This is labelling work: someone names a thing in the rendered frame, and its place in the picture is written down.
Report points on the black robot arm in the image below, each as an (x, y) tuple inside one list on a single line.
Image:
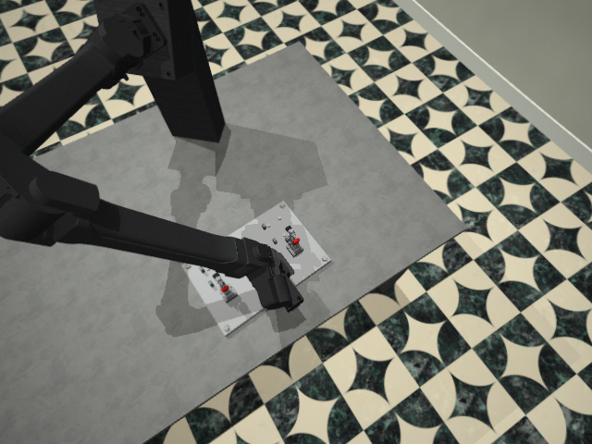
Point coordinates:
[(32, 197)]

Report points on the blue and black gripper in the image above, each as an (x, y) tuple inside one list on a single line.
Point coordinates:
[(285, 262)]

